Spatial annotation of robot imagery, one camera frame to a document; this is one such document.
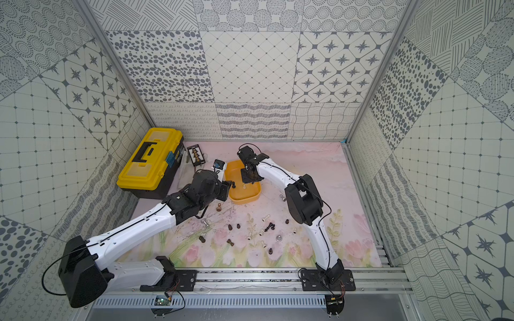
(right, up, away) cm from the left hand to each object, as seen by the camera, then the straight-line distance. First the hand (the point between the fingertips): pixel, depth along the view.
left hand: (226, 176), depth 79 cm
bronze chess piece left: (-6, -16, +13) cm, 22 cm away
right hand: (+9, -3, +19) cm, 21 cm away
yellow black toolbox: (-37, +8, +13) cm, 40 cm away
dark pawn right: (+26, -21, +10) cm, 35 cm away
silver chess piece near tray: (+25, -12, +17) cm, 32 cm away
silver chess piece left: (-12, -21, +9) cm, 26 cm away
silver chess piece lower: (+22, -26, +4) cm, 34 cm away
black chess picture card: (-23, +10, +32) cm, 41 cm away
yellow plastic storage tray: (+5, -9, +16) cm, 19 cm away
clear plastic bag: (-27, 0, +28) cm, 39 cm away
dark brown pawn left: (-11, -26, +3) cm, 29 cm away
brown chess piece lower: (0, -28, +5) cm, 29 cm away
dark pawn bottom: (+18, -30, +1) cm, 35 cm away
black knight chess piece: (+18, -23, +9) cm, 30 cm away
